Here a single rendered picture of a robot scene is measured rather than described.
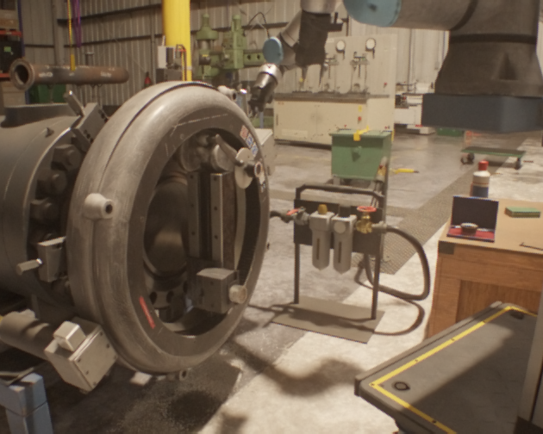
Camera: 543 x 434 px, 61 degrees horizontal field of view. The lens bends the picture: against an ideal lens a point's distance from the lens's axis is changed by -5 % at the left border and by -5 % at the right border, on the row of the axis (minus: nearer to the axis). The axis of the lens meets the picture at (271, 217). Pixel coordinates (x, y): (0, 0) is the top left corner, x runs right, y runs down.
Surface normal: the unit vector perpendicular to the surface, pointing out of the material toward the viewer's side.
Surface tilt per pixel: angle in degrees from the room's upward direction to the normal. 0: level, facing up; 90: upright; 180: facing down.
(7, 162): 50
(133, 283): 90
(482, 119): 90
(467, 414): 0
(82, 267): 87
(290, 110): 90
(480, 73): 70
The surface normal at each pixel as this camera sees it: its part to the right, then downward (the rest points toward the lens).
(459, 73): -0.78, -0.19
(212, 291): -0.44, 0.21
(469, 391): 0.00, -0.96
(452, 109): -0.80, 0.16
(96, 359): 0.90, 0.11
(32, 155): -0.31, -0.53
